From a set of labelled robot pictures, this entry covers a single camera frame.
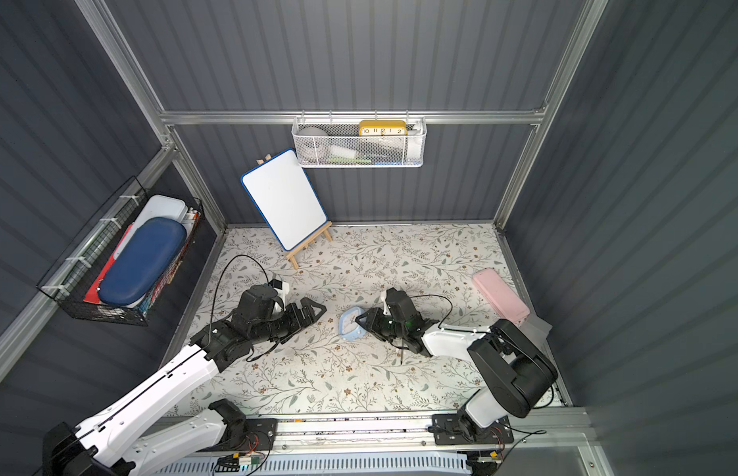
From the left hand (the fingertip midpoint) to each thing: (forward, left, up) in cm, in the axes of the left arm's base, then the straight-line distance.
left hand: (317, 317), depth 75 cm
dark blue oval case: (+6, +38, +16) cm, 42 cm away
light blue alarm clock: (+3, -7, -14) cm, 16 cm away
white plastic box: (+24, +43, +17) cm, 52 cm away
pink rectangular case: (+13, -58, -17) cm, 62 cm away
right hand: (+4, -12, -11) cm, 17 cm away
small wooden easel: (+30, +14, -11) cm, 34 cm away
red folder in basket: (-1, +48, +12) cm, 50 cm away
